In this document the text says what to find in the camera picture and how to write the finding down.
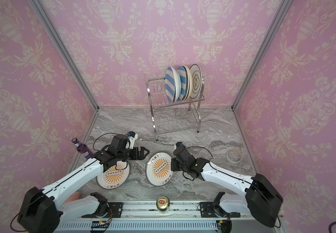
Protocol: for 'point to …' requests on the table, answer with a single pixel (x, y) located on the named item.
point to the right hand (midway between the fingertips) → (171, 162)
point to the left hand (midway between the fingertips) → (144, 152)
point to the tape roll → (233, 156)
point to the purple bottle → (83, 149)
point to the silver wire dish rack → (168, 116)
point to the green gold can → (162, 204)
